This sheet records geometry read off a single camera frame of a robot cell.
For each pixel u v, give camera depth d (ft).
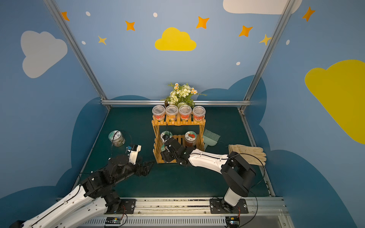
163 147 2.81
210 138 3.34
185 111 2.41
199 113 2.40
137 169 2.07
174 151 2.13
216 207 2.44
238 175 1.47
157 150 2.68
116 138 3.04
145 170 2.12
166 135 3.04
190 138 2.96
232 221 2.36
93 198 1.67
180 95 2.82
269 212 2.44
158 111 2.41
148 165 2.10
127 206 2.42
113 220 2.35
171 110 2.44
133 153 2.11
